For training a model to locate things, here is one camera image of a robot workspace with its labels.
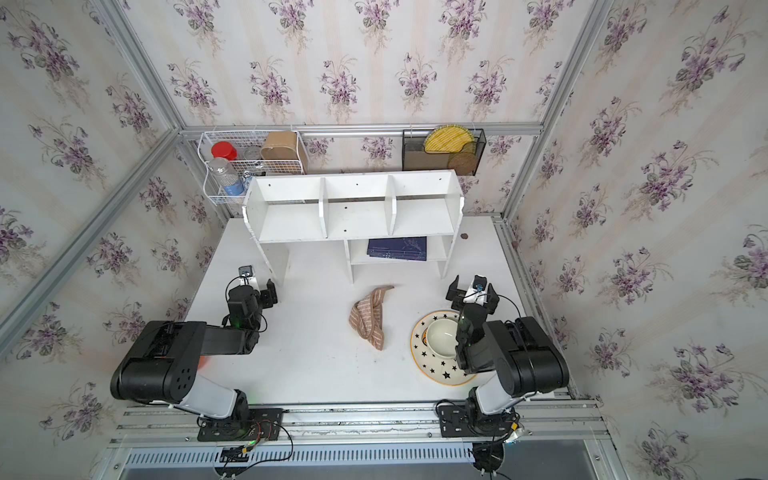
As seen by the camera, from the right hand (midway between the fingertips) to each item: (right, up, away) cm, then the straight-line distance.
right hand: (478, 282), depth 88 cm
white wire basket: (-71, +37, +5) cm, 81 cm away
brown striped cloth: (-33, -10, -3) cm, 35 cm away
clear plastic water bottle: (-76, +31, +3) cm, 82 cm away
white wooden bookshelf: (-29, +19, 0) cm, 35 cm away
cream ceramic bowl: (-12, -16, -3) cm, 20 cm away
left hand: (-67, -1, +5) cm, 67 cm away
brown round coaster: (-2, +38, +10) cm, 40 cm away
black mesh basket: (-18, +40, +8) cm, 44 cm away
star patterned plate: (-11, -23, -7) cm, 27 cm away
